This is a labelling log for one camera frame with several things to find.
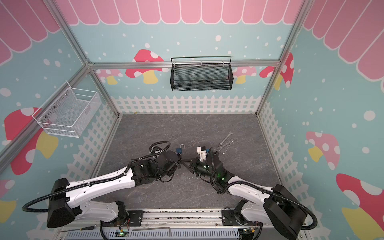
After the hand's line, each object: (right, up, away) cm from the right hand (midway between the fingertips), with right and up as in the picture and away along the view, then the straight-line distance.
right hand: (179, 161), depth 73 cm
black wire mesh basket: (+12, +49, +21) cm, 55 cm away
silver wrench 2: (+29, +6, +30) cm, 42 cm away
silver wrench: (+24, +5, +30) cm, 39 cm away
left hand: (+2, 0, +2) cm, 3 cm away
